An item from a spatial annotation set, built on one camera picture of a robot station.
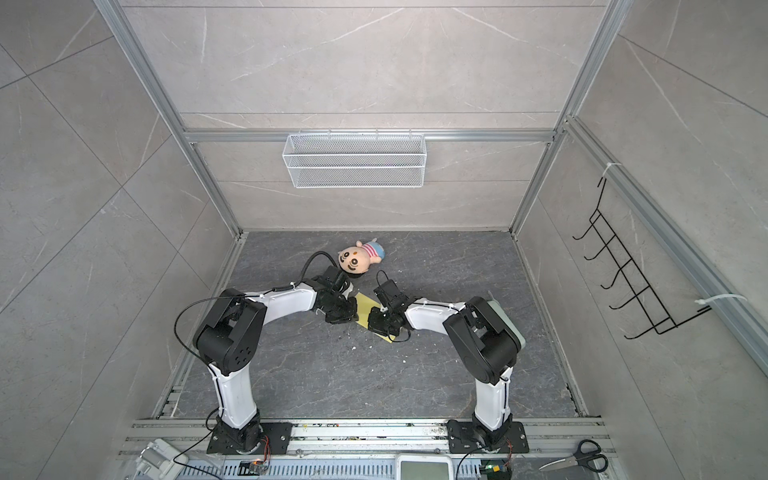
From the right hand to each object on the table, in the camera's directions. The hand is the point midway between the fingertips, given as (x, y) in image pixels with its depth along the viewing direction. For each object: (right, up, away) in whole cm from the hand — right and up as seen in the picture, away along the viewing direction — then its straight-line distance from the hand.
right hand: (368, 325), depth 93 cm
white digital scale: (+15, -25, -27) cm, 40 cm away
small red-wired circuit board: (-25, -28, -24) cm, 44 cm away
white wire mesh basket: (-5, +55, +7) cm, 56 cm away
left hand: (-3, +4, +2) cm, 5 cm away
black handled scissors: (+55, -26, -22) cm, 65 cm away
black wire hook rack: (+63, +14, -30) cm, 71 cm away
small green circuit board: (+33, -29, -23) cm, 49 cm away
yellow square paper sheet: (-1, +7, -6) cm, 9 cm away
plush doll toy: (-4, +21, +7) cm, 23 cm away
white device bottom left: (-47, -26, -25) cm, 59 cm away
